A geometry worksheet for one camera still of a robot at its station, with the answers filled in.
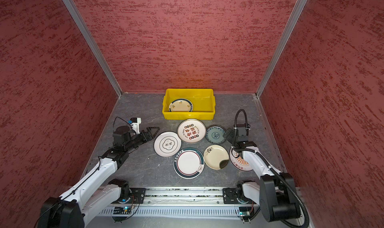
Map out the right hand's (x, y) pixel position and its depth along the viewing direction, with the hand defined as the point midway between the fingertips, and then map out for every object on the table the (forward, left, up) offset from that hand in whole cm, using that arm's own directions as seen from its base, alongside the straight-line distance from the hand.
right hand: (229, 138), depth 90 cm
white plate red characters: (+9, +23, -4) cm, 25 cm away
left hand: (0, +43, +9) cm, 44 cm away
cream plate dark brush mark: (-10, +9, -5) cm, 14 cm away
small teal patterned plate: (+5, +8, -5) cm, 11 cm away
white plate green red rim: (+31, +31, -3) cm, 44 cm away
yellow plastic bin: (+38, +14, -5) cm, 40 cm away
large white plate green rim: (-12, +26, -6) cm, 29 cm away
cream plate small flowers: (+31, +31, -3) cm, 44 cm away
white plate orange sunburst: (-14, -5, -5) cm, 16 cm away
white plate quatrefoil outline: (-1, +39, -4) cm, 39 cm away
